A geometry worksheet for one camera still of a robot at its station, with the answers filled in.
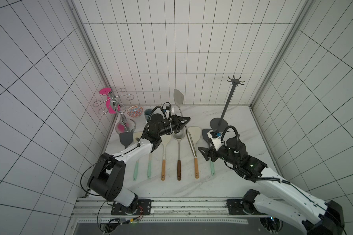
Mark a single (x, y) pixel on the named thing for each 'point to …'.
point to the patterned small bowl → (135, 111)
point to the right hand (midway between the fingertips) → (203, 140)
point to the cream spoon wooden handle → (164, 140)
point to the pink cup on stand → (106, 90)
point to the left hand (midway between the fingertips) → (189, 120)
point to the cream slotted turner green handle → (149, 171)
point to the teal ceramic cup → (146, 113)
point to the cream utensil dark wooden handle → (179, 136)
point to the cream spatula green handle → (135, 175)
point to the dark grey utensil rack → (220, 124)
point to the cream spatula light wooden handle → (195, 133)
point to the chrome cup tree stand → (123, 125)
